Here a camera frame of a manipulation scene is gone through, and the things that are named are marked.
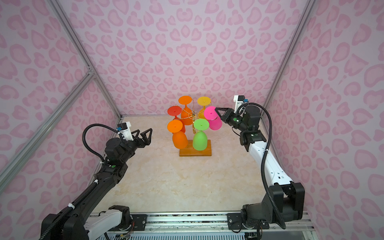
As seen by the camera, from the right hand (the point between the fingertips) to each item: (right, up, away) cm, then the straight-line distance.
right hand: (216, 108), depth 71 cm
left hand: (-36, -9, +5) cm, 37 cm away
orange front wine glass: (-18, -14, +5) cm, 24 cm away
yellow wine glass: (-6, +5, +10) cm, 13 cm away
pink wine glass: (0, -7, +2) cm, 7 cm away
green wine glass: (-8, -15, +5) cm, 18 cm away
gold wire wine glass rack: (-11, -3, +6) cm, 13 cm away
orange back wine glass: (-15, -1, +12) cm, 19 cm away
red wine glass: (-20, 0, +5) cm, 21 cm away
